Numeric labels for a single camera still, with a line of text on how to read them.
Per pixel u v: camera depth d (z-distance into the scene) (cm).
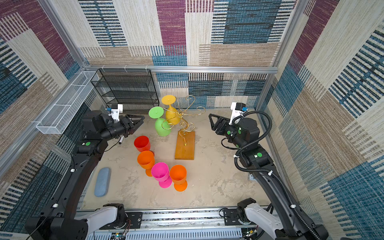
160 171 79
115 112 65
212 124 61
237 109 57
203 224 73
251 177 85
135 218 74
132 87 108
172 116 83
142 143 83
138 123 64
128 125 60
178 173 78
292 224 38
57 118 72
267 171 44
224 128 58
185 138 94
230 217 74
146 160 84
